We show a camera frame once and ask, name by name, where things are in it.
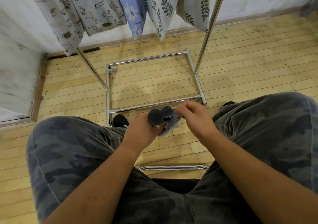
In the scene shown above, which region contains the person's right hand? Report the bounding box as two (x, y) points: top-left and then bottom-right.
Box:
(175, 101), (221, 145)

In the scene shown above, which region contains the person's left hand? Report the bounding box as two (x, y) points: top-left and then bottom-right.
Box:
(123, 113), (167, 153)

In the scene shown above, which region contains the blue floral bag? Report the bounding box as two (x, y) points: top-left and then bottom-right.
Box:
(156, 108), (182, 137)

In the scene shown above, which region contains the chrome clothes rack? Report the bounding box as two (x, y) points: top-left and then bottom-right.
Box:
(76, 0), (230, 127)

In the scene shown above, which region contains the person's left forearm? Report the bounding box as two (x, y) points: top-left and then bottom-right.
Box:
(42, 143), (142, 224)

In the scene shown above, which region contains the person's right forearm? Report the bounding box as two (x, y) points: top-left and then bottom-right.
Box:
(202, 132), (318, 224)

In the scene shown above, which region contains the black striped left shoe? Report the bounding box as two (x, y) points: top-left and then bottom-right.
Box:
(112, 114), (130, 130)

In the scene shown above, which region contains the black chair seat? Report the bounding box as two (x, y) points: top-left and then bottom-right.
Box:
(151, 178), (200, 195)

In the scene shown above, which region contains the black baseboard strip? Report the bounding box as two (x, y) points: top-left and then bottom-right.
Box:
(48, 47), (100, 60)

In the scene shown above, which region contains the grey metal furniture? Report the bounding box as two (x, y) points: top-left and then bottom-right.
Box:
(299, 0), (318, 18)

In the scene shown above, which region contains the chrome chair frame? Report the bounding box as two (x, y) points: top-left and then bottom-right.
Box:
(138, 165), (210, 172)

